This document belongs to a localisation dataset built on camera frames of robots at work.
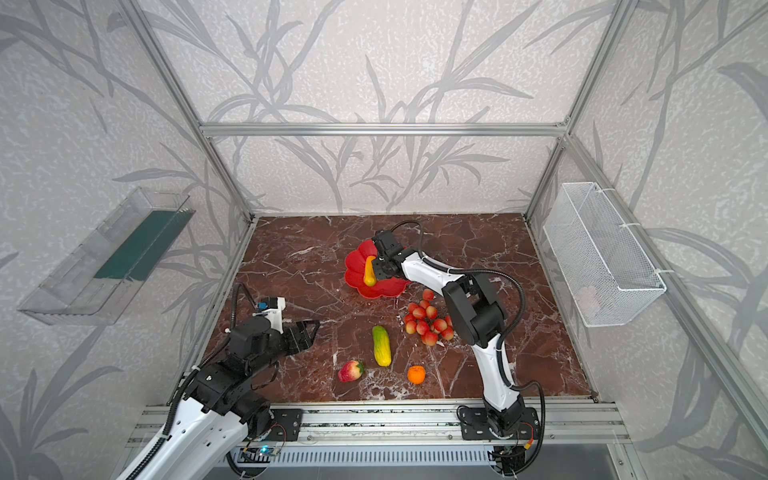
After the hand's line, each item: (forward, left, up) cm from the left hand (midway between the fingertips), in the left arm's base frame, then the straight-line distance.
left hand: (316, 318), depth 78 cm
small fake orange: (-11, -27, -10) cm, 31 cm away
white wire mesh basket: (+1, -65, +22) cm, 69 cm away
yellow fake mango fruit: (+20, -12, -11) cm, 26 cm away
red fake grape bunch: (+5, -29, -11) cm, 31 cm away
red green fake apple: (-11, -9, -10) cm, 17 cm away
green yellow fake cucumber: (-4, -17, -10) cm, 20 cm away
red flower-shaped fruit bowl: (+24, -6, -13) cm, 28 cm away
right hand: (+25, -16, -8) cm, 31 cm away
